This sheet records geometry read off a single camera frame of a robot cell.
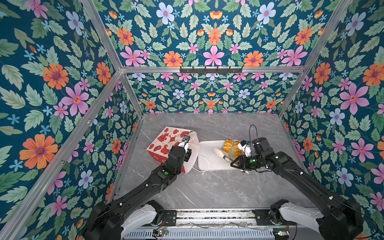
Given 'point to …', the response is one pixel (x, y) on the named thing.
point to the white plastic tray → (209, 160)
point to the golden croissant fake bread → (228, 146)
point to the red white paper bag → (160, 147)
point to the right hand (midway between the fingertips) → (233, 163)
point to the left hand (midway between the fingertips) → (185, 139)
